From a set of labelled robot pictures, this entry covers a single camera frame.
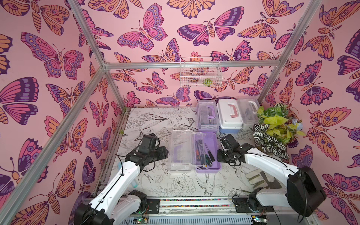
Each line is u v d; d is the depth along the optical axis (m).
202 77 1.06
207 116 1.00
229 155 0.65
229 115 1.00
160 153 0.71
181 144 1.02
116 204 0.45
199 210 0.73
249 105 1.08
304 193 0.41
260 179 0.81
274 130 0.75
